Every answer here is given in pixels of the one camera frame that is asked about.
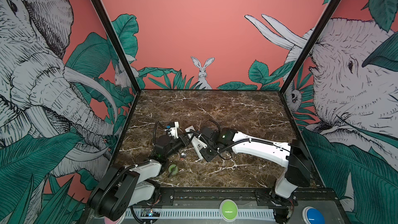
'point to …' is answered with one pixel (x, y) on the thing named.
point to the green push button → (228, 210)
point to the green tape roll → (171, 167)
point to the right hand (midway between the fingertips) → (202, 154)
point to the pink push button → (119, 221)
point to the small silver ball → (183, 155)
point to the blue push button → (310, 215)
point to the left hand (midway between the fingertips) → (195, 132)
